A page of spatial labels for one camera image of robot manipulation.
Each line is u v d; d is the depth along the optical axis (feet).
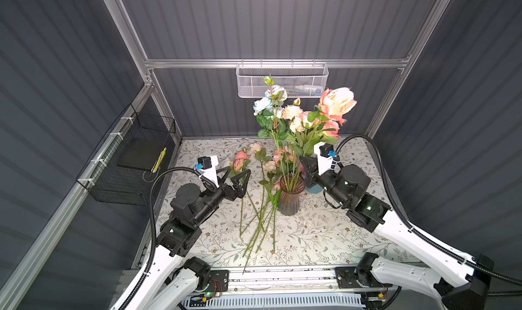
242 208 3.05
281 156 3.45
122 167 2.34
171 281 1.93
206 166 1.80
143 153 2.42
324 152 1.73
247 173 1.96
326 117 1.32
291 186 2.63
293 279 2.48
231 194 1.85
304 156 2.11
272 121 2.28
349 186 1.60
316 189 1.98
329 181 1.87
